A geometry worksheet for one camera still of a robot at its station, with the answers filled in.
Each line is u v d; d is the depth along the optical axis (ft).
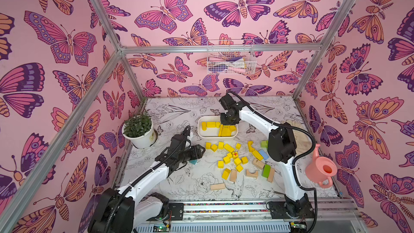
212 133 3.27
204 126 3.27
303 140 3.20
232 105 2.43
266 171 2.80
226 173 2.74
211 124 3.28
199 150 2.49
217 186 2.67
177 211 2.40
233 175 2.79
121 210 1.32
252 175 2.72
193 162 2.91
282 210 2.41
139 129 2.73
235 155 2.94
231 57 3.13
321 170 2.45
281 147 1.89
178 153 2.13
